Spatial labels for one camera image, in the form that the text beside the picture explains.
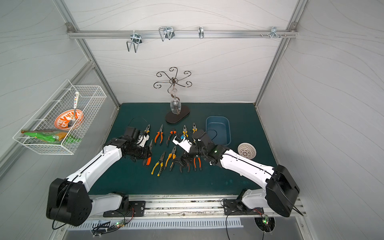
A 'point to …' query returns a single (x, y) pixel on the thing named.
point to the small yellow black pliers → (185, 132)
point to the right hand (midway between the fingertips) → (176, 151)
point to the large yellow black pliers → (194, 128)
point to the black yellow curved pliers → (161, 161)
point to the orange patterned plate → (61, 122)
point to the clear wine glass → (175, 106)
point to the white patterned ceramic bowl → (247, 150)
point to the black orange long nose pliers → (182, 164)
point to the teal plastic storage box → (217, 128)
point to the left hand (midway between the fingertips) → (150, 155)
